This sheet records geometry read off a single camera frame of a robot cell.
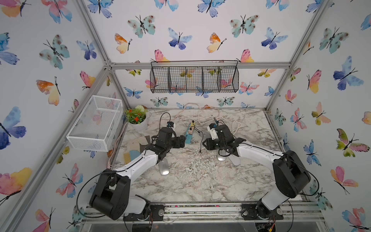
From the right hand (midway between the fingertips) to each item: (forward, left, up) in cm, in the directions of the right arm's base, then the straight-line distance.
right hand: (205, 141), depth 88 cm
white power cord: (+29, -10, -11) cm, 33 cm away
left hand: (+2, +15, +2) cm, 15 cm away
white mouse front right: (-6, -19, -10) cm, 23 cm away
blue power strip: (+9, +10, -10) cm, 16 cm away
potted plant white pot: (+13, +45, +3) cm, 47 cm away
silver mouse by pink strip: (-5, -11, -12) cm, 17 cm away
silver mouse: (-13, +24, -10) cm, 29 cm away
